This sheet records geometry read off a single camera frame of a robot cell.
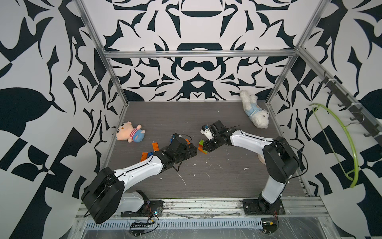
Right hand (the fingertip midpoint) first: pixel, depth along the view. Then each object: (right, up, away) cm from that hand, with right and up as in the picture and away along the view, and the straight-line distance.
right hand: (205, 143), depth 92 cm
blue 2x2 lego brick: (-18, +6, -13) cm, 23 cm away
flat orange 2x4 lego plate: (-10, +5, -23) cm, 26 cm away
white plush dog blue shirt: (+36, +16, +7) cm, 40 cm away
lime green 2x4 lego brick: (-3, +1, -3) cm, 5 cm away
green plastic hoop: (+54, -8, -35) cm, 65 cm away
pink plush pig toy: (-50, +7, +2) cm, 50 cm away
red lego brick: (-3, -1, -1) cm, 4 cm away
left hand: (-8, -1, -7) cm, 11 cm away
